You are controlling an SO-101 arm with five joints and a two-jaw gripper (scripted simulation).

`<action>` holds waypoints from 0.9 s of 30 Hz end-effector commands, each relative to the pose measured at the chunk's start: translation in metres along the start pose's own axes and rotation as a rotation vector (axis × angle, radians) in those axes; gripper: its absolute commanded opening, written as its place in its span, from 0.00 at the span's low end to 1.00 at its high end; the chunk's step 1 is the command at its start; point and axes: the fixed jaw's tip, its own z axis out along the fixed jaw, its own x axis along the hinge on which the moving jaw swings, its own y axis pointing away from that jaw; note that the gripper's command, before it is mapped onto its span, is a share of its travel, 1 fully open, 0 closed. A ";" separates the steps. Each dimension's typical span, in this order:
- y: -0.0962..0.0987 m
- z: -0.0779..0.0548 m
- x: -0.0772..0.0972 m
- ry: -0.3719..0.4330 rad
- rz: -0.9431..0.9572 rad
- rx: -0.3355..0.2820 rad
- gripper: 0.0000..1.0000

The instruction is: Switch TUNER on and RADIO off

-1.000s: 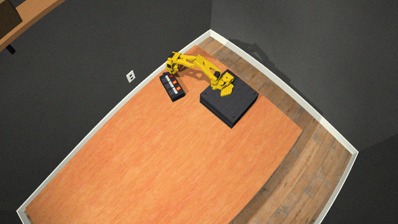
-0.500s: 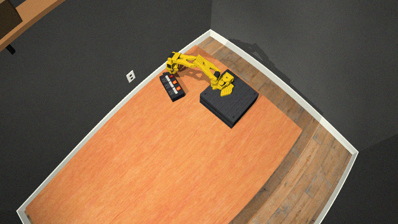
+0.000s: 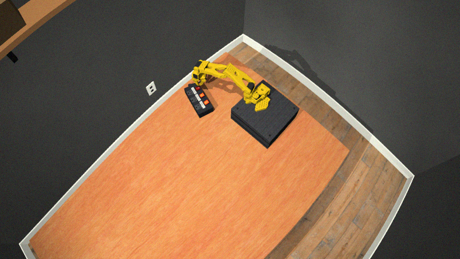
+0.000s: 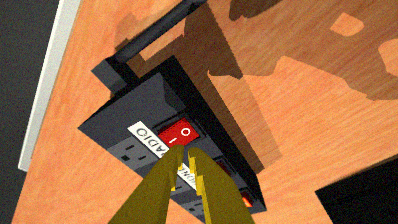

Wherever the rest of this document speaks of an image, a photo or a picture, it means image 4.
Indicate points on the black power strip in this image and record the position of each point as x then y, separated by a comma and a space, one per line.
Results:
149, 115

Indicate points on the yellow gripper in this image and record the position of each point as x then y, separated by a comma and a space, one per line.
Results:
149, 202

